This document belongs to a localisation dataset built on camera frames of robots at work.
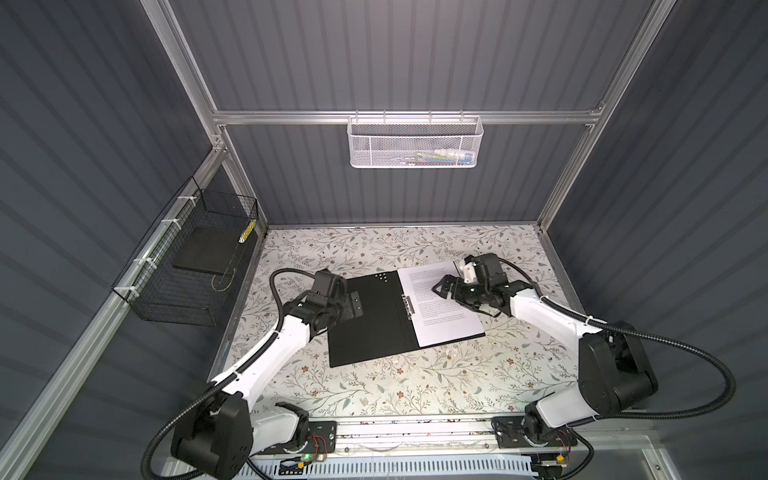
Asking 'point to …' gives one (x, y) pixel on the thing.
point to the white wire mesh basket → (414, 142)
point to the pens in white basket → (439, 157)
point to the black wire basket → (184, 269)
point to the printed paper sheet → (436, 319)
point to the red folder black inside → (384, 329)
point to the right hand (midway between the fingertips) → (445, 294)
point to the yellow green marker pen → (248, 230)
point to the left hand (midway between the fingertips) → (347, 306)
